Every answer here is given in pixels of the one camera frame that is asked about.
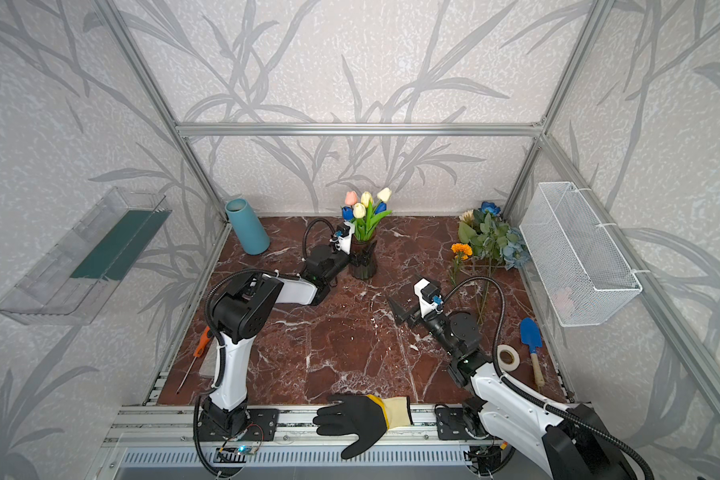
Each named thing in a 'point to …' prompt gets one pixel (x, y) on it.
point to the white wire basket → (579, 269)
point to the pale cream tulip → (359, 213)
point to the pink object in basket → (564, 299)
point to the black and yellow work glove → (364, 416)
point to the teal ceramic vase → (252, 234)
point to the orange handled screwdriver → (198, 352)
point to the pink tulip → (351, 198)
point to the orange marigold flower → (462, 252)
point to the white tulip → (384, 196)
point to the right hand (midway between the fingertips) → (404, 276)
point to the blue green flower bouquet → (494, 242)
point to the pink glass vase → (362, 262)
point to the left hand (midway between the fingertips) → (369, 227)
